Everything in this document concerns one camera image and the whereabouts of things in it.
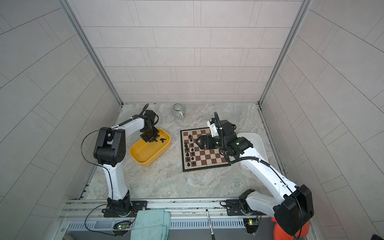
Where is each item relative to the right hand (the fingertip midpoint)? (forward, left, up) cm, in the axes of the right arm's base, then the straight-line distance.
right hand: (202, 141), depth 75 cm
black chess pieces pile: (+12, +24, -15) cm, 31 cm away
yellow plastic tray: (+5, +36, -17) cm, 40 cm away
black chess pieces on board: (+1, +9, -16) cm, 18 cm away
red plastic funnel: (-38, -30, -15) cm, 51 cm away
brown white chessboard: (-1, +5, -17) cm, 17 cm away
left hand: (+18, +27, -17) cm, 37 cm away
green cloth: (-31, +25, -17) cm, 44 cm away
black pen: (-36, -2, -18) cm, 41 cm away
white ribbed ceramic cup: (+35, +15, -13) cm, 40 cm away
